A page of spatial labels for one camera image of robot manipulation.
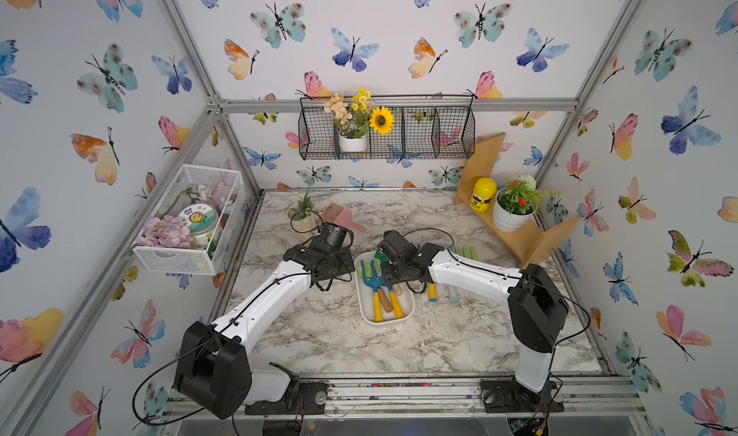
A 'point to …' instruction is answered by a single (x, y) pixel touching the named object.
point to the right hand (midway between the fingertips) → (390, 269)
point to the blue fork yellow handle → (375, 282)
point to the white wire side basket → (223, 188)
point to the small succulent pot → (303, 216)
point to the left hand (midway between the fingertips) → (348, 260)
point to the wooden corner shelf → (528, 247)
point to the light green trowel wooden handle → (467, 251)
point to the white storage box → (395, 308)
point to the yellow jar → (484, 189)
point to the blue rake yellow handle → (432, 292)
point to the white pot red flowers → (516, 202)
